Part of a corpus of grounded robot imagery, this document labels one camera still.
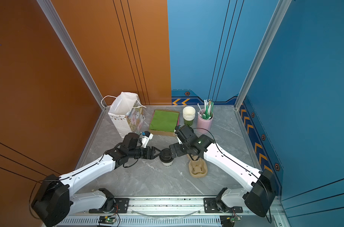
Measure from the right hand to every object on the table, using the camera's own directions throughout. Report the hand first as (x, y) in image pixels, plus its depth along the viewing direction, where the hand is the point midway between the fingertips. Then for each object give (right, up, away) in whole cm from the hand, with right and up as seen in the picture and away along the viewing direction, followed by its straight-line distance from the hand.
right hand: (178, 148), depth 77 cm
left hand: (-10, -2, +3) cm, 11 cm away
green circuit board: (-36, -35, -6) cm, 51 cm away
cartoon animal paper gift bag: (-30, +20, +4) cm, 36 cm away
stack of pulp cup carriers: (+12, -13, +6) cm, 19 cm away
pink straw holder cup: (+18, +15, +17) cm, 29 cm away
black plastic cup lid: (-7, -5, +2) cm, 9 cm away
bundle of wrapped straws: (+20, +24, +15) cm, 35 cm away
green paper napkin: (-10, +15, +30) cm, 35 cm away
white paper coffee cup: (-6, -12, +7) cm, 15 cm away
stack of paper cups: (+8, +20, +22) cm, 31 cm away
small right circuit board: (+29, -33, -8) cm, 44 cm away
